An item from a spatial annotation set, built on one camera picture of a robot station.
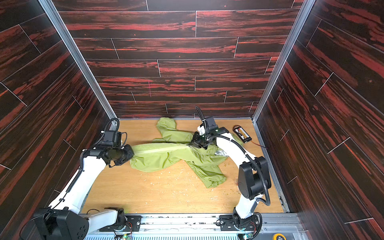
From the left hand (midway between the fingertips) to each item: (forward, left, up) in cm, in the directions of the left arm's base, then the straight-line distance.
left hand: (134, 153), depth 81 cm
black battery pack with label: (+25, -69, -14) cm, 75 cm away
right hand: (+9, -32, -1) cm, 33 cm away
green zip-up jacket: (+4, -21, -2) cm, 22 cm away
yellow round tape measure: (-35, -73, -15) cm, 82 cm away
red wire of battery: (+20, -78, -16) cm, 82 cm away
